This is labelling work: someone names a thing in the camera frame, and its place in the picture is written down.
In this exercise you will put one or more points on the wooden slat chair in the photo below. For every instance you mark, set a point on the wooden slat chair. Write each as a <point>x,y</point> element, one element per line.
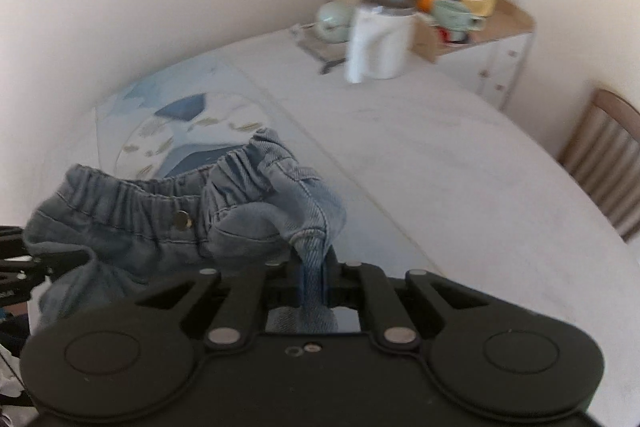
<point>602,156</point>

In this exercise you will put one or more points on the white drawer cabinet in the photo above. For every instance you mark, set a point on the white drawer cabinet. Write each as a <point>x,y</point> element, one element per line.
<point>490,70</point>

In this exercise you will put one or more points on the blue denim jeans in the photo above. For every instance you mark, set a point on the blue denim jeans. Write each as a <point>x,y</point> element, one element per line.
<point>252,205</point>

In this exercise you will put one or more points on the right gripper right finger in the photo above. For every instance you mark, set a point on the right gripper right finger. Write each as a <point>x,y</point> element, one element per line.
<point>341,282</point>

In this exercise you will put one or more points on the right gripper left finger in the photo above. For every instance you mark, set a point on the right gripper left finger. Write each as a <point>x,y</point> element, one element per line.
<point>283,284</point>

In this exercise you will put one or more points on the green ceramic cup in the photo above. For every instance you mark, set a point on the green ceramic cup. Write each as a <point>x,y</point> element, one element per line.
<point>454,15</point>

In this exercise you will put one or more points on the blue patterned table mat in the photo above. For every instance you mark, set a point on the blue patterned table mat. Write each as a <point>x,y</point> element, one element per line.
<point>187,115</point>

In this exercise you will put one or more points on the pale green teapot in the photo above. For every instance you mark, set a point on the pale green teapot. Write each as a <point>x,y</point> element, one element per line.
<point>333,22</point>

